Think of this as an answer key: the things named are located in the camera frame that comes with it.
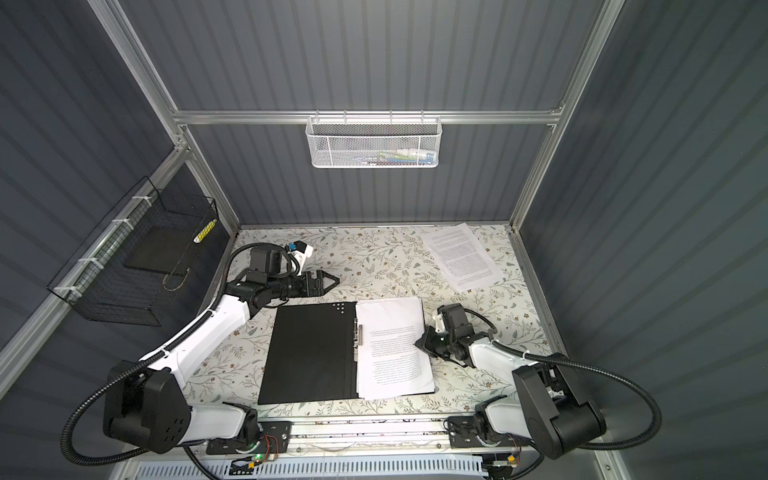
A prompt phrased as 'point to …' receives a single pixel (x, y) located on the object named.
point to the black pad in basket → (164, 249)
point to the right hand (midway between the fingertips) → (419, 345)
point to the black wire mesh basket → (95, 278)
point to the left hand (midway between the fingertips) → (329, 282)
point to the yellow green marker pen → (205, 231)
